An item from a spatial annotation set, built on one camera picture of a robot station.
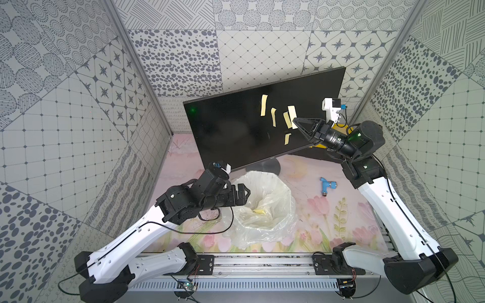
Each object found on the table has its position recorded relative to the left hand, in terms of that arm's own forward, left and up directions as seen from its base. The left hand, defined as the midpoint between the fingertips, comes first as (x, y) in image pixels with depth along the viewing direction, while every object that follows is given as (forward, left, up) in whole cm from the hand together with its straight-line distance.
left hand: (240, 188), depth 65 cm
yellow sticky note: (-2, -7, -15) cm, 17 cm away
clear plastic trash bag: (-4, -10, -13) cm, 17 cm away
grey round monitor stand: (+29, -13, -27) cm, 42 cm away
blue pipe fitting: (+18, -42, -27) cm, 53 cm away
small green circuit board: (-26, +19, -29) cm, 43 cm away
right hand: (+11, -15, +20) cm, 28 cm away
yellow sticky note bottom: (+26, -19, -1) cm, 32 cm away
